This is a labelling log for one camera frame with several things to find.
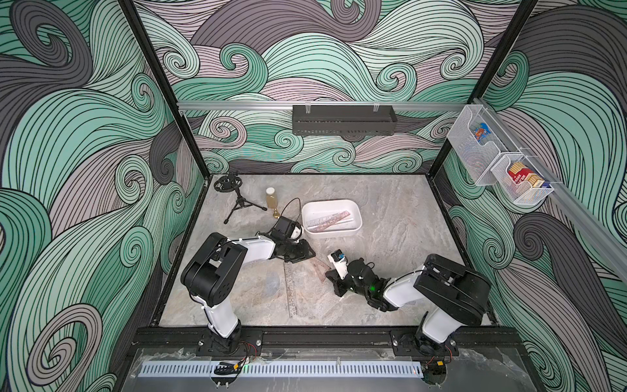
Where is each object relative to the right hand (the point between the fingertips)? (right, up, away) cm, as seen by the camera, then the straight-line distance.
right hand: (329, 273), depth 89 cm
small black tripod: (-36, +34, -3) cm, 49 cm away
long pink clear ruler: (-14, -4, -4) cm, 15 cm away
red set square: (-3, +2, +1) cm, 4 cm away
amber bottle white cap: (-24, +26, +17) cm, 39 cm away
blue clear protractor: (-21, -3, -3) cm, 21 cm away
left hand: (-6, +7, +2) cm, 9 cm away
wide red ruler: (+3, +18, +14) cm, 23 cm away
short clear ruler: (-3, +18, +14) cm, 23 cm away
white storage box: (-4, +23, +19) cm, 30 cm away
